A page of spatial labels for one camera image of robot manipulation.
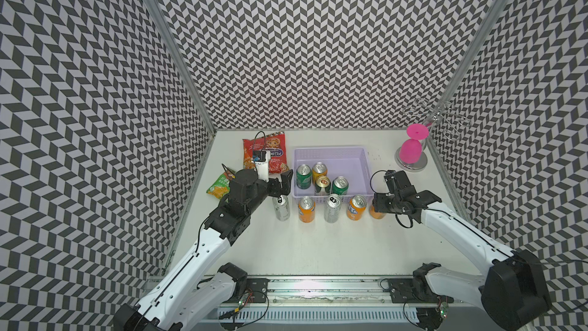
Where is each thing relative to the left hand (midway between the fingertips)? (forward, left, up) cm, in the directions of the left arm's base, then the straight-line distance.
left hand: (279, 171), depth 74 cm
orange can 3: (-6, -9, -15) cm, 19 cm away
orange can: (+11, -14, -14) cm, 23 cm away
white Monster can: (-7, 0, -13) cm, 15 cm away
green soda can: (+8, -8, -15) cm, 19 cm away
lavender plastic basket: (+23, -8, -21) cm, 32 cm away
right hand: (-4, -38, -17) cm, 42 cm away
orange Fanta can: (-5, -27, -16) cm, 32 cm away
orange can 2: (-6, -37, -22) cm, 43 cm away
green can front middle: (+4, -22, -16) cm, 28 cm away
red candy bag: (+30, +6, -21) cm, 37 cm away
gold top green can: (+3, -16, -15) cm, 22 cm away
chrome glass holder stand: (+39, -73, -11) cm, 83 cm away
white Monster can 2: (-7, -18, -13) cm, 23 cm away
